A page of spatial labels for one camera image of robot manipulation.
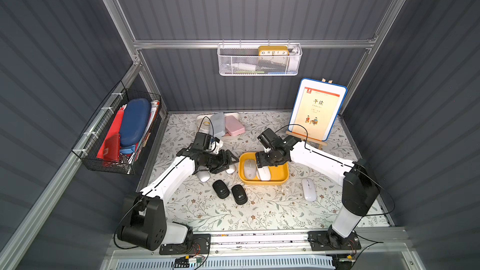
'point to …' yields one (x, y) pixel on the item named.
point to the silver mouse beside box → (232, 169)
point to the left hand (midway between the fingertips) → (234, 164)
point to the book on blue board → (316, 109)
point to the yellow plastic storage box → (279, 174)
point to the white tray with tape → (206, 124)
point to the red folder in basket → (110, 147)
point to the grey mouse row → (250, 169)
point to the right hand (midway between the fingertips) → (266, 159)
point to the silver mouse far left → (204, 175)
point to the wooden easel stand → (317, 142)
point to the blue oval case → (135, 121)
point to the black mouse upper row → (214, 167)
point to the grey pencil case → (218, 124)
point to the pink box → (233, 127)
